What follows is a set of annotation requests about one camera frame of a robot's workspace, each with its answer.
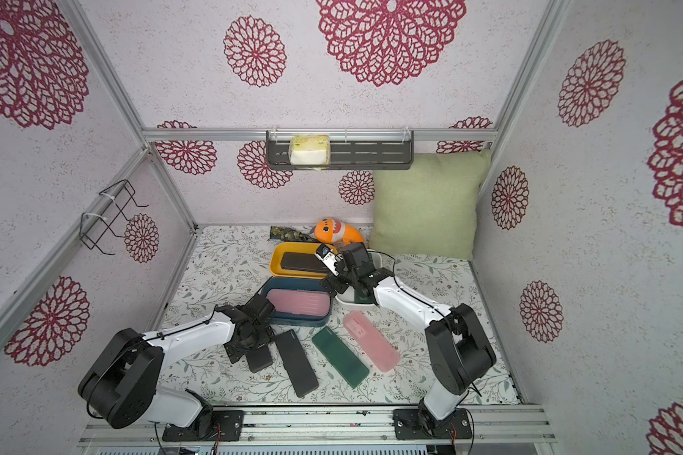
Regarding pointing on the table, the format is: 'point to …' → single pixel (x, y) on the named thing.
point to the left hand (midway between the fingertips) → (259, 345)
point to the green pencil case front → (341, 356)
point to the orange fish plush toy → (331, 230)
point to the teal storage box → (297, 320)
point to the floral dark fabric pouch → (288, 234)
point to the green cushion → (428, 209)
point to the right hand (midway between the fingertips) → (331, 264)
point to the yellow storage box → (294, 246)
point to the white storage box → (379, 260)
